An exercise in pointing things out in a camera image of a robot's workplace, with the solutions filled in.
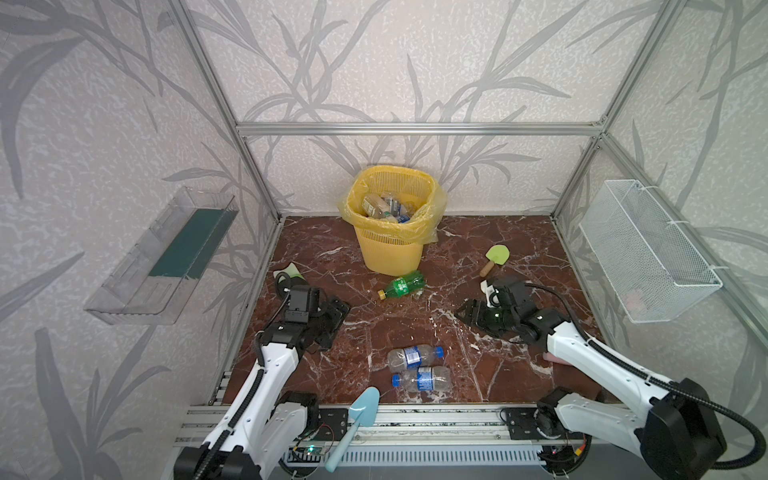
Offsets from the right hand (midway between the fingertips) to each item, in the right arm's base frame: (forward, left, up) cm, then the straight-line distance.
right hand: (461, 309), depth 82 cm
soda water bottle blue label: (+34, +18, +4) cm, 39 cm away
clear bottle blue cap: (-11, +15, -6) cm, 20 cm away
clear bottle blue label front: (-17, +9, -5) cm, 20 cm away
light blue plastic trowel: (-23, +26, -10) cm, 36 cm away
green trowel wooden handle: (+28, -19, -12) cm, 36 cm away
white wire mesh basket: (-2, -38, +23) cm, 44 cm away
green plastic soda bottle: (+11, +17, -6) cm, 21 cm away
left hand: (+1, +30, +1) cm, 30 cm away
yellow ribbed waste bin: (+17, +22, +2) cm, 28 cm away
